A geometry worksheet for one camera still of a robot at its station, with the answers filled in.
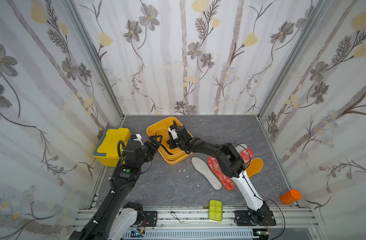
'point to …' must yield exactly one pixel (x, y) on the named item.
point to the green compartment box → (215, 210)
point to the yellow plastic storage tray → (169, 155)
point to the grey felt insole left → (202, 168)
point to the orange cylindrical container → (291, 196)
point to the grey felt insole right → (240, 147)
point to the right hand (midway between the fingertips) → (167, 137)
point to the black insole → (166, 150)
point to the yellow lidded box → (106, 151)
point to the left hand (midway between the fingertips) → (162, 140)
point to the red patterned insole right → (246, 155)
